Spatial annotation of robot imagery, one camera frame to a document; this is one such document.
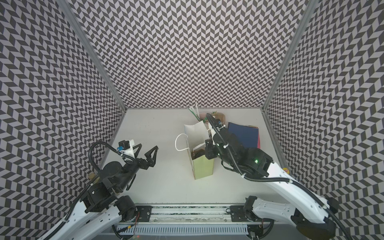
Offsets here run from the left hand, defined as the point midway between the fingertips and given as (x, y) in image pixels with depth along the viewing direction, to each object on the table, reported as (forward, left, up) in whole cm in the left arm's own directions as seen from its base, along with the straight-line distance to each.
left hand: (150, 147), depth 67 cm
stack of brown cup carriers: (+35, -37, -19) cm, 54 cm away
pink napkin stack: (+15, -60, -21) cm, 65 cm away
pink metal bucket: (+33, -25, -16) cm, 44 cm away
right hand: (-2, -26, +3) cm, 26 cm away
